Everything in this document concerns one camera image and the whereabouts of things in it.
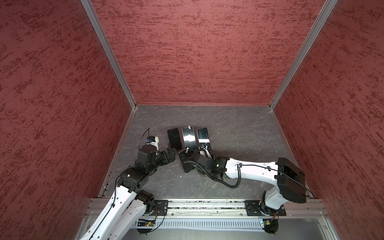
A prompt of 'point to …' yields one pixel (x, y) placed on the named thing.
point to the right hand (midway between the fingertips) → (203, 164)
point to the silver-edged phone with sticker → (189, 137)
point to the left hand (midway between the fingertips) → (169, 155)
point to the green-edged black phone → (203, 135)
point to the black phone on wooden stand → (174, 138)
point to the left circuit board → (143, 223)
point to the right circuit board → (271, 226)
